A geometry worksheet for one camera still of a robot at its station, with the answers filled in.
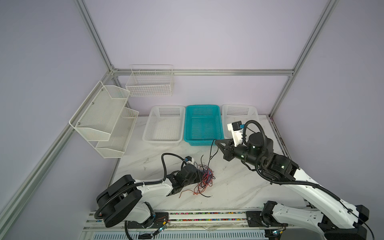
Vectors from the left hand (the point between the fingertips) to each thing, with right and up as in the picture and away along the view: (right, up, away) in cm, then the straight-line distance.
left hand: (202, 175), depth 85 cm
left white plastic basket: (-28, +29, +30) cm, 51 cm away
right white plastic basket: (+34, +40, +34) cm, 63 cm away
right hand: (+4, +21, -23) cm, 32 cm away
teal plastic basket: (+2, +30, +30) cm, 43 cm away
